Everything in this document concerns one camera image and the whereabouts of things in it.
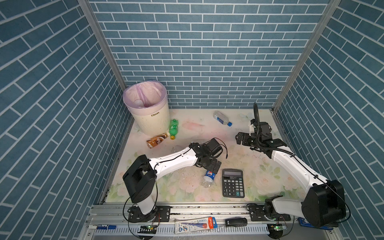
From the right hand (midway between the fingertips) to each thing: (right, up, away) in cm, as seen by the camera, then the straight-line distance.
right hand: (241, 135), depth 86 cm
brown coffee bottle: (-54, -5, +9) cm, 55 cm away
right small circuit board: (+14, -43, -15) cm, 48 cm away
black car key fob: (-7, -39, -17) cm, 43 cm away
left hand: (-17, -17, -4) cm, 24 cm away
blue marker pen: (-68, -41, -17) cm, 81 cm away
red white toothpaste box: (-26, -41, -16) cm, 51 cm away
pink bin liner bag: (-62, +25, +19) cm, 69 cm away
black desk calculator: (-6, -26, -3) cm, 27 cm away
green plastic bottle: (-42, +3, +16) cm, 45 cm away
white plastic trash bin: (-52, +6, +7) cm, 53 cm away
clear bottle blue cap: (-7, +11, +27) cm, 30 cm away
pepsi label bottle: (-19, -24, -4) cm, 31 cm away
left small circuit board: (-49, -45, -14) cm, 68 cm away
